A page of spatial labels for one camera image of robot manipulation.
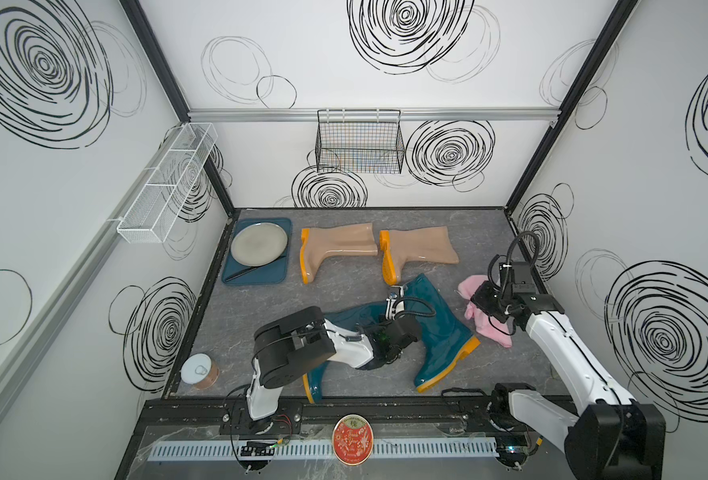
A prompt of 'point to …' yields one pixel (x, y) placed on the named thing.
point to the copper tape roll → (199, 371)
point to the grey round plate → (258, 243)
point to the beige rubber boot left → (318, 243)
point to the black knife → (239, 274)
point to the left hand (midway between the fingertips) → (410, 308)
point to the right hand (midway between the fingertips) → (476, 297)
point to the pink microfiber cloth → (487, 323)
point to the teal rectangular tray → (273, 272)
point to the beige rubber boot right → (431, 245)
